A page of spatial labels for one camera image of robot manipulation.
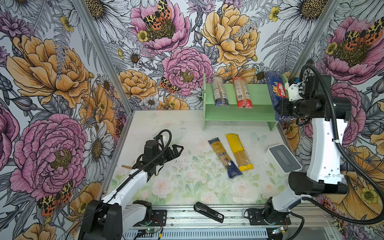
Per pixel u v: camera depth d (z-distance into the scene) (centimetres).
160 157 60
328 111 40
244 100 85
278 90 66
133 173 55
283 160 89
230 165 89
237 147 96
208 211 72
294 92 58
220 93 89
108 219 41
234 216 76
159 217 73
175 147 76
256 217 74
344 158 39
